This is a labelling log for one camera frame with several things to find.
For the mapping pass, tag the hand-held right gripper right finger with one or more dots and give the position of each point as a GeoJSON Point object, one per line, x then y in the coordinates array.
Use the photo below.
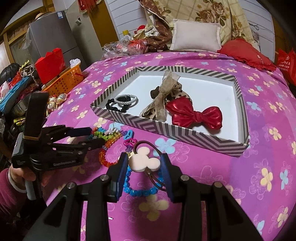
{"type": "Point", "coordinates": [167, 176]}

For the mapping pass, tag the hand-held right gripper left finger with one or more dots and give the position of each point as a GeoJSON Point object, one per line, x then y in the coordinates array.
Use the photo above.
{"type": "Point", "coordinates": [121, 176]}

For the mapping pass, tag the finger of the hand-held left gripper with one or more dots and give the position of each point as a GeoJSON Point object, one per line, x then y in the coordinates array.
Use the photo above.
{"type": "Point", "coordinates": [94, 142]}
{"type": "Point", "coordinates": [79, 132]}

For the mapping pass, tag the striped cardboard box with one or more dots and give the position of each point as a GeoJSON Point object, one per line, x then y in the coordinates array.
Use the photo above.
{"type": "Point", "coordinates": [208, 88]}

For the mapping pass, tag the person's left forearm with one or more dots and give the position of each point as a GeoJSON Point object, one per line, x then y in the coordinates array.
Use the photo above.
{"type": "Point", "coordinates": [11, 208]}

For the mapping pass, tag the person's left hand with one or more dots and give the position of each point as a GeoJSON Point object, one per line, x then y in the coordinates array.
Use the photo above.
{"type": "Point", "coordinates": [20, 173]}

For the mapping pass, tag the egg-shaped snack packet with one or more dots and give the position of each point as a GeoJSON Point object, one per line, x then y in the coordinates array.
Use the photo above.
{"type": "Point", "coordinates": [62, 97]}
{"type": "Point", "coordinates": [52, 100]}
{"type": "Point", "coordinates": [50, 107]}

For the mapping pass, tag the blue pouch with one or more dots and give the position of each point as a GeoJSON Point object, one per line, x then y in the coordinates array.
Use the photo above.
{"type": "Point", "coordinates": [13, 92]}

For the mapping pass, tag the pink plastic hair clip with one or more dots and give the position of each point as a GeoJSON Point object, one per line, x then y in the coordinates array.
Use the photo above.
{"type": "Point", "coordinates": [128, 142]}

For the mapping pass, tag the blue plastic hair clip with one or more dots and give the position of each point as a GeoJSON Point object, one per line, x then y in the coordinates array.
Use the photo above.
{"type": "Point", "coordinates": [130, 133]}

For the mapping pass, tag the orange plastic basket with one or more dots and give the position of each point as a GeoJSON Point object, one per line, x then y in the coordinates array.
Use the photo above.
{"type": "Point", "coordinates": [64, 83]}

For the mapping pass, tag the black bag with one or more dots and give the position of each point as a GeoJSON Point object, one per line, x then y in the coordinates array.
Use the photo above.
{"type": "Point", "coordinates": [9, 70]}

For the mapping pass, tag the white plastic bag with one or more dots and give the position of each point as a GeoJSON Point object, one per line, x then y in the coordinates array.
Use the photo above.
{"type": "Point", "coordinates": [75, 62]}

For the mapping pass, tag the red shiny bow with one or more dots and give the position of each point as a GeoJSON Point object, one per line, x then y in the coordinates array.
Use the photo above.
{"type": "Point", "coordinates": [196, 115]}

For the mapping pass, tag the white bangle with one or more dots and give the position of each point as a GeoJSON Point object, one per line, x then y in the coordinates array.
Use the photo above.
{"type": "Point", "coordinates": [17, 187]}

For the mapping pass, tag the grey refrigerator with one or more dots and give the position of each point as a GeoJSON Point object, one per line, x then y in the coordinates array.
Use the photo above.
{"type": "Point", "coordinates": [53, 34]}

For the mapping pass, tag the black scrunchie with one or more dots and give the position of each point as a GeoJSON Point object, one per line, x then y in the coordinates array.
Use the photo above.
{"type": "Point", "coordinates": [155, 91]}

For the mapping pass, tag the beige ribbon bow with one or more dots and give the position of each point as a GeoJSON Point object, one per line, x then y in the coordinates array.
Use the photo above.
{"type": "Point", "coordinates": [161, 92]}

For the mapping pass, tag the leopard print bow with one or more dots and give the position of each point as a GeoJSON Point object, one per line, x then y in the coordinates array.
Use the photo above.
{"type": "Point", "coordinates": [182, 92]}

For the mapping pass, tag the pink floral bed sheet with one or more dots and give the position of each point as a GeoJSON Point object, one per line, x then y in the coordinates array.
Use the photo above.
{"type": "Point", "coordinates": [254, 185]}

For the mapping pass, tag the clear plastic bags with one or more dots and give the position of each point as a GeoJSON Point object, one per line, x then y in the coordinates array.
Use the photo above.
{"type": "Point", "coordinates": [113, 49]}

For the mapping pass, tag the straw hat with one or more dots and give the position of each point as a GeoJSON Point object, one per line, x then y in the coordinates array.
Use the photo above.
{"type": "Point", "coordinates": [41, 16]}

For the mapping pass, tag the red packet in plastic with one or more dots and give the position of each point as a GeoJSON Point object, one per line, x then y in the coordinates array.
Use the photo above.
{"type": "Point", "coordinates": [137, 47]}

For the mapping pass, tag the bottle with yellow cap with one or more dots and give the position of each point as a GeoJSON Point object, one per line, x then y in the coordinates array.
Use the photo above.
{"type": "Point", "coordinates": [126, 34]}

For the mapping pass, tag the doll with red hat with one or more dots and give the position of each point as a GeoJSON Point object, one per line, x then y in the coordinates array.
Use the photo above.
{"type": "Point", "coordinates": [141, 31]}

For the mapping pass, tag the red hanging decoration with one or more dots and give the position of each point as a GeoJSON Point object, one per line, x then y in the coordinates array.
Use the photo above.
{"type": "Point", "coordinates": [89, 4]}

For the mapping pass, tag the brown patterned quilt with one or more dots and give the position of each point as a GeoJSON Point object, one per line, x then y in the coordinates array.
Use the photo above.
{"type": "Point", "coordinates": [159, 34]}

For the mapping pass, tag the white pillow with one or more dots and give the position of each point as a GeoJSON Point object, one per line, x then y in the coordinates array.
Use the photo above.
{"type": "Point", "coordinates": [196, 36]}

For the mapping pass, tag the red ruffled pillow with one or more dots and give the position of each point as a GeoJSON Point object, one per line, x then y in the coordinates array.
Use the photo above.
{"type": "Point", "coordinates": [245, 54]}

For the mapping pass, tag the red shopping bag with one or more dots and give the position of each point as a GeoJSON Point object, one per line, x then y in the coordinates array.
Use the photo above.
{"type": "Point", "coordinates": [286, 64]}

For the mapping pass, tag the beige floral quilt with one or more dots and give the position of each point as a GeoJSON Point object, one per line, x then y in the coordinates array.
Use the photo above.
{"type": "Point", "coordinates": [208, 11]}

